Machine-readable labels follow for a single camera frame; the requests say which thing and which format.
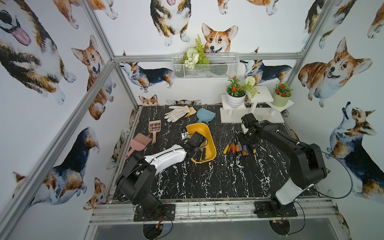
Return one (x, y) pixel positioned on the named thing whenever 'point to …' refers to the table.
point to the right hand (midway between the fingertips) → (243, 140)
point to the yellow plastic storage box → (204, 129)
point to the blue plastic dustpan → (204, 115)
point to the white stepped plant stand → (259, 105)
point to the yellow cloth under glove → (192, 111)
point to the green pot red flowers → (282, 95)
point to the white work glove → (177, 112)
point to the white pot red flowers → (235, 93)
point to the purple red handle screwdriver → (244, 152)
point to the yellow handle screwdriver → (226, 148)
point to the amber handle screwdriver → (237, 148)
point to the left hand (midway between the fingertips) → (191, 142)
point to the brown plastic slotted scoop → (154, 126)
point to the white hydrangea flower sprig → (250, 86)
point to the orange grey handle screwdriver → (230, 147)
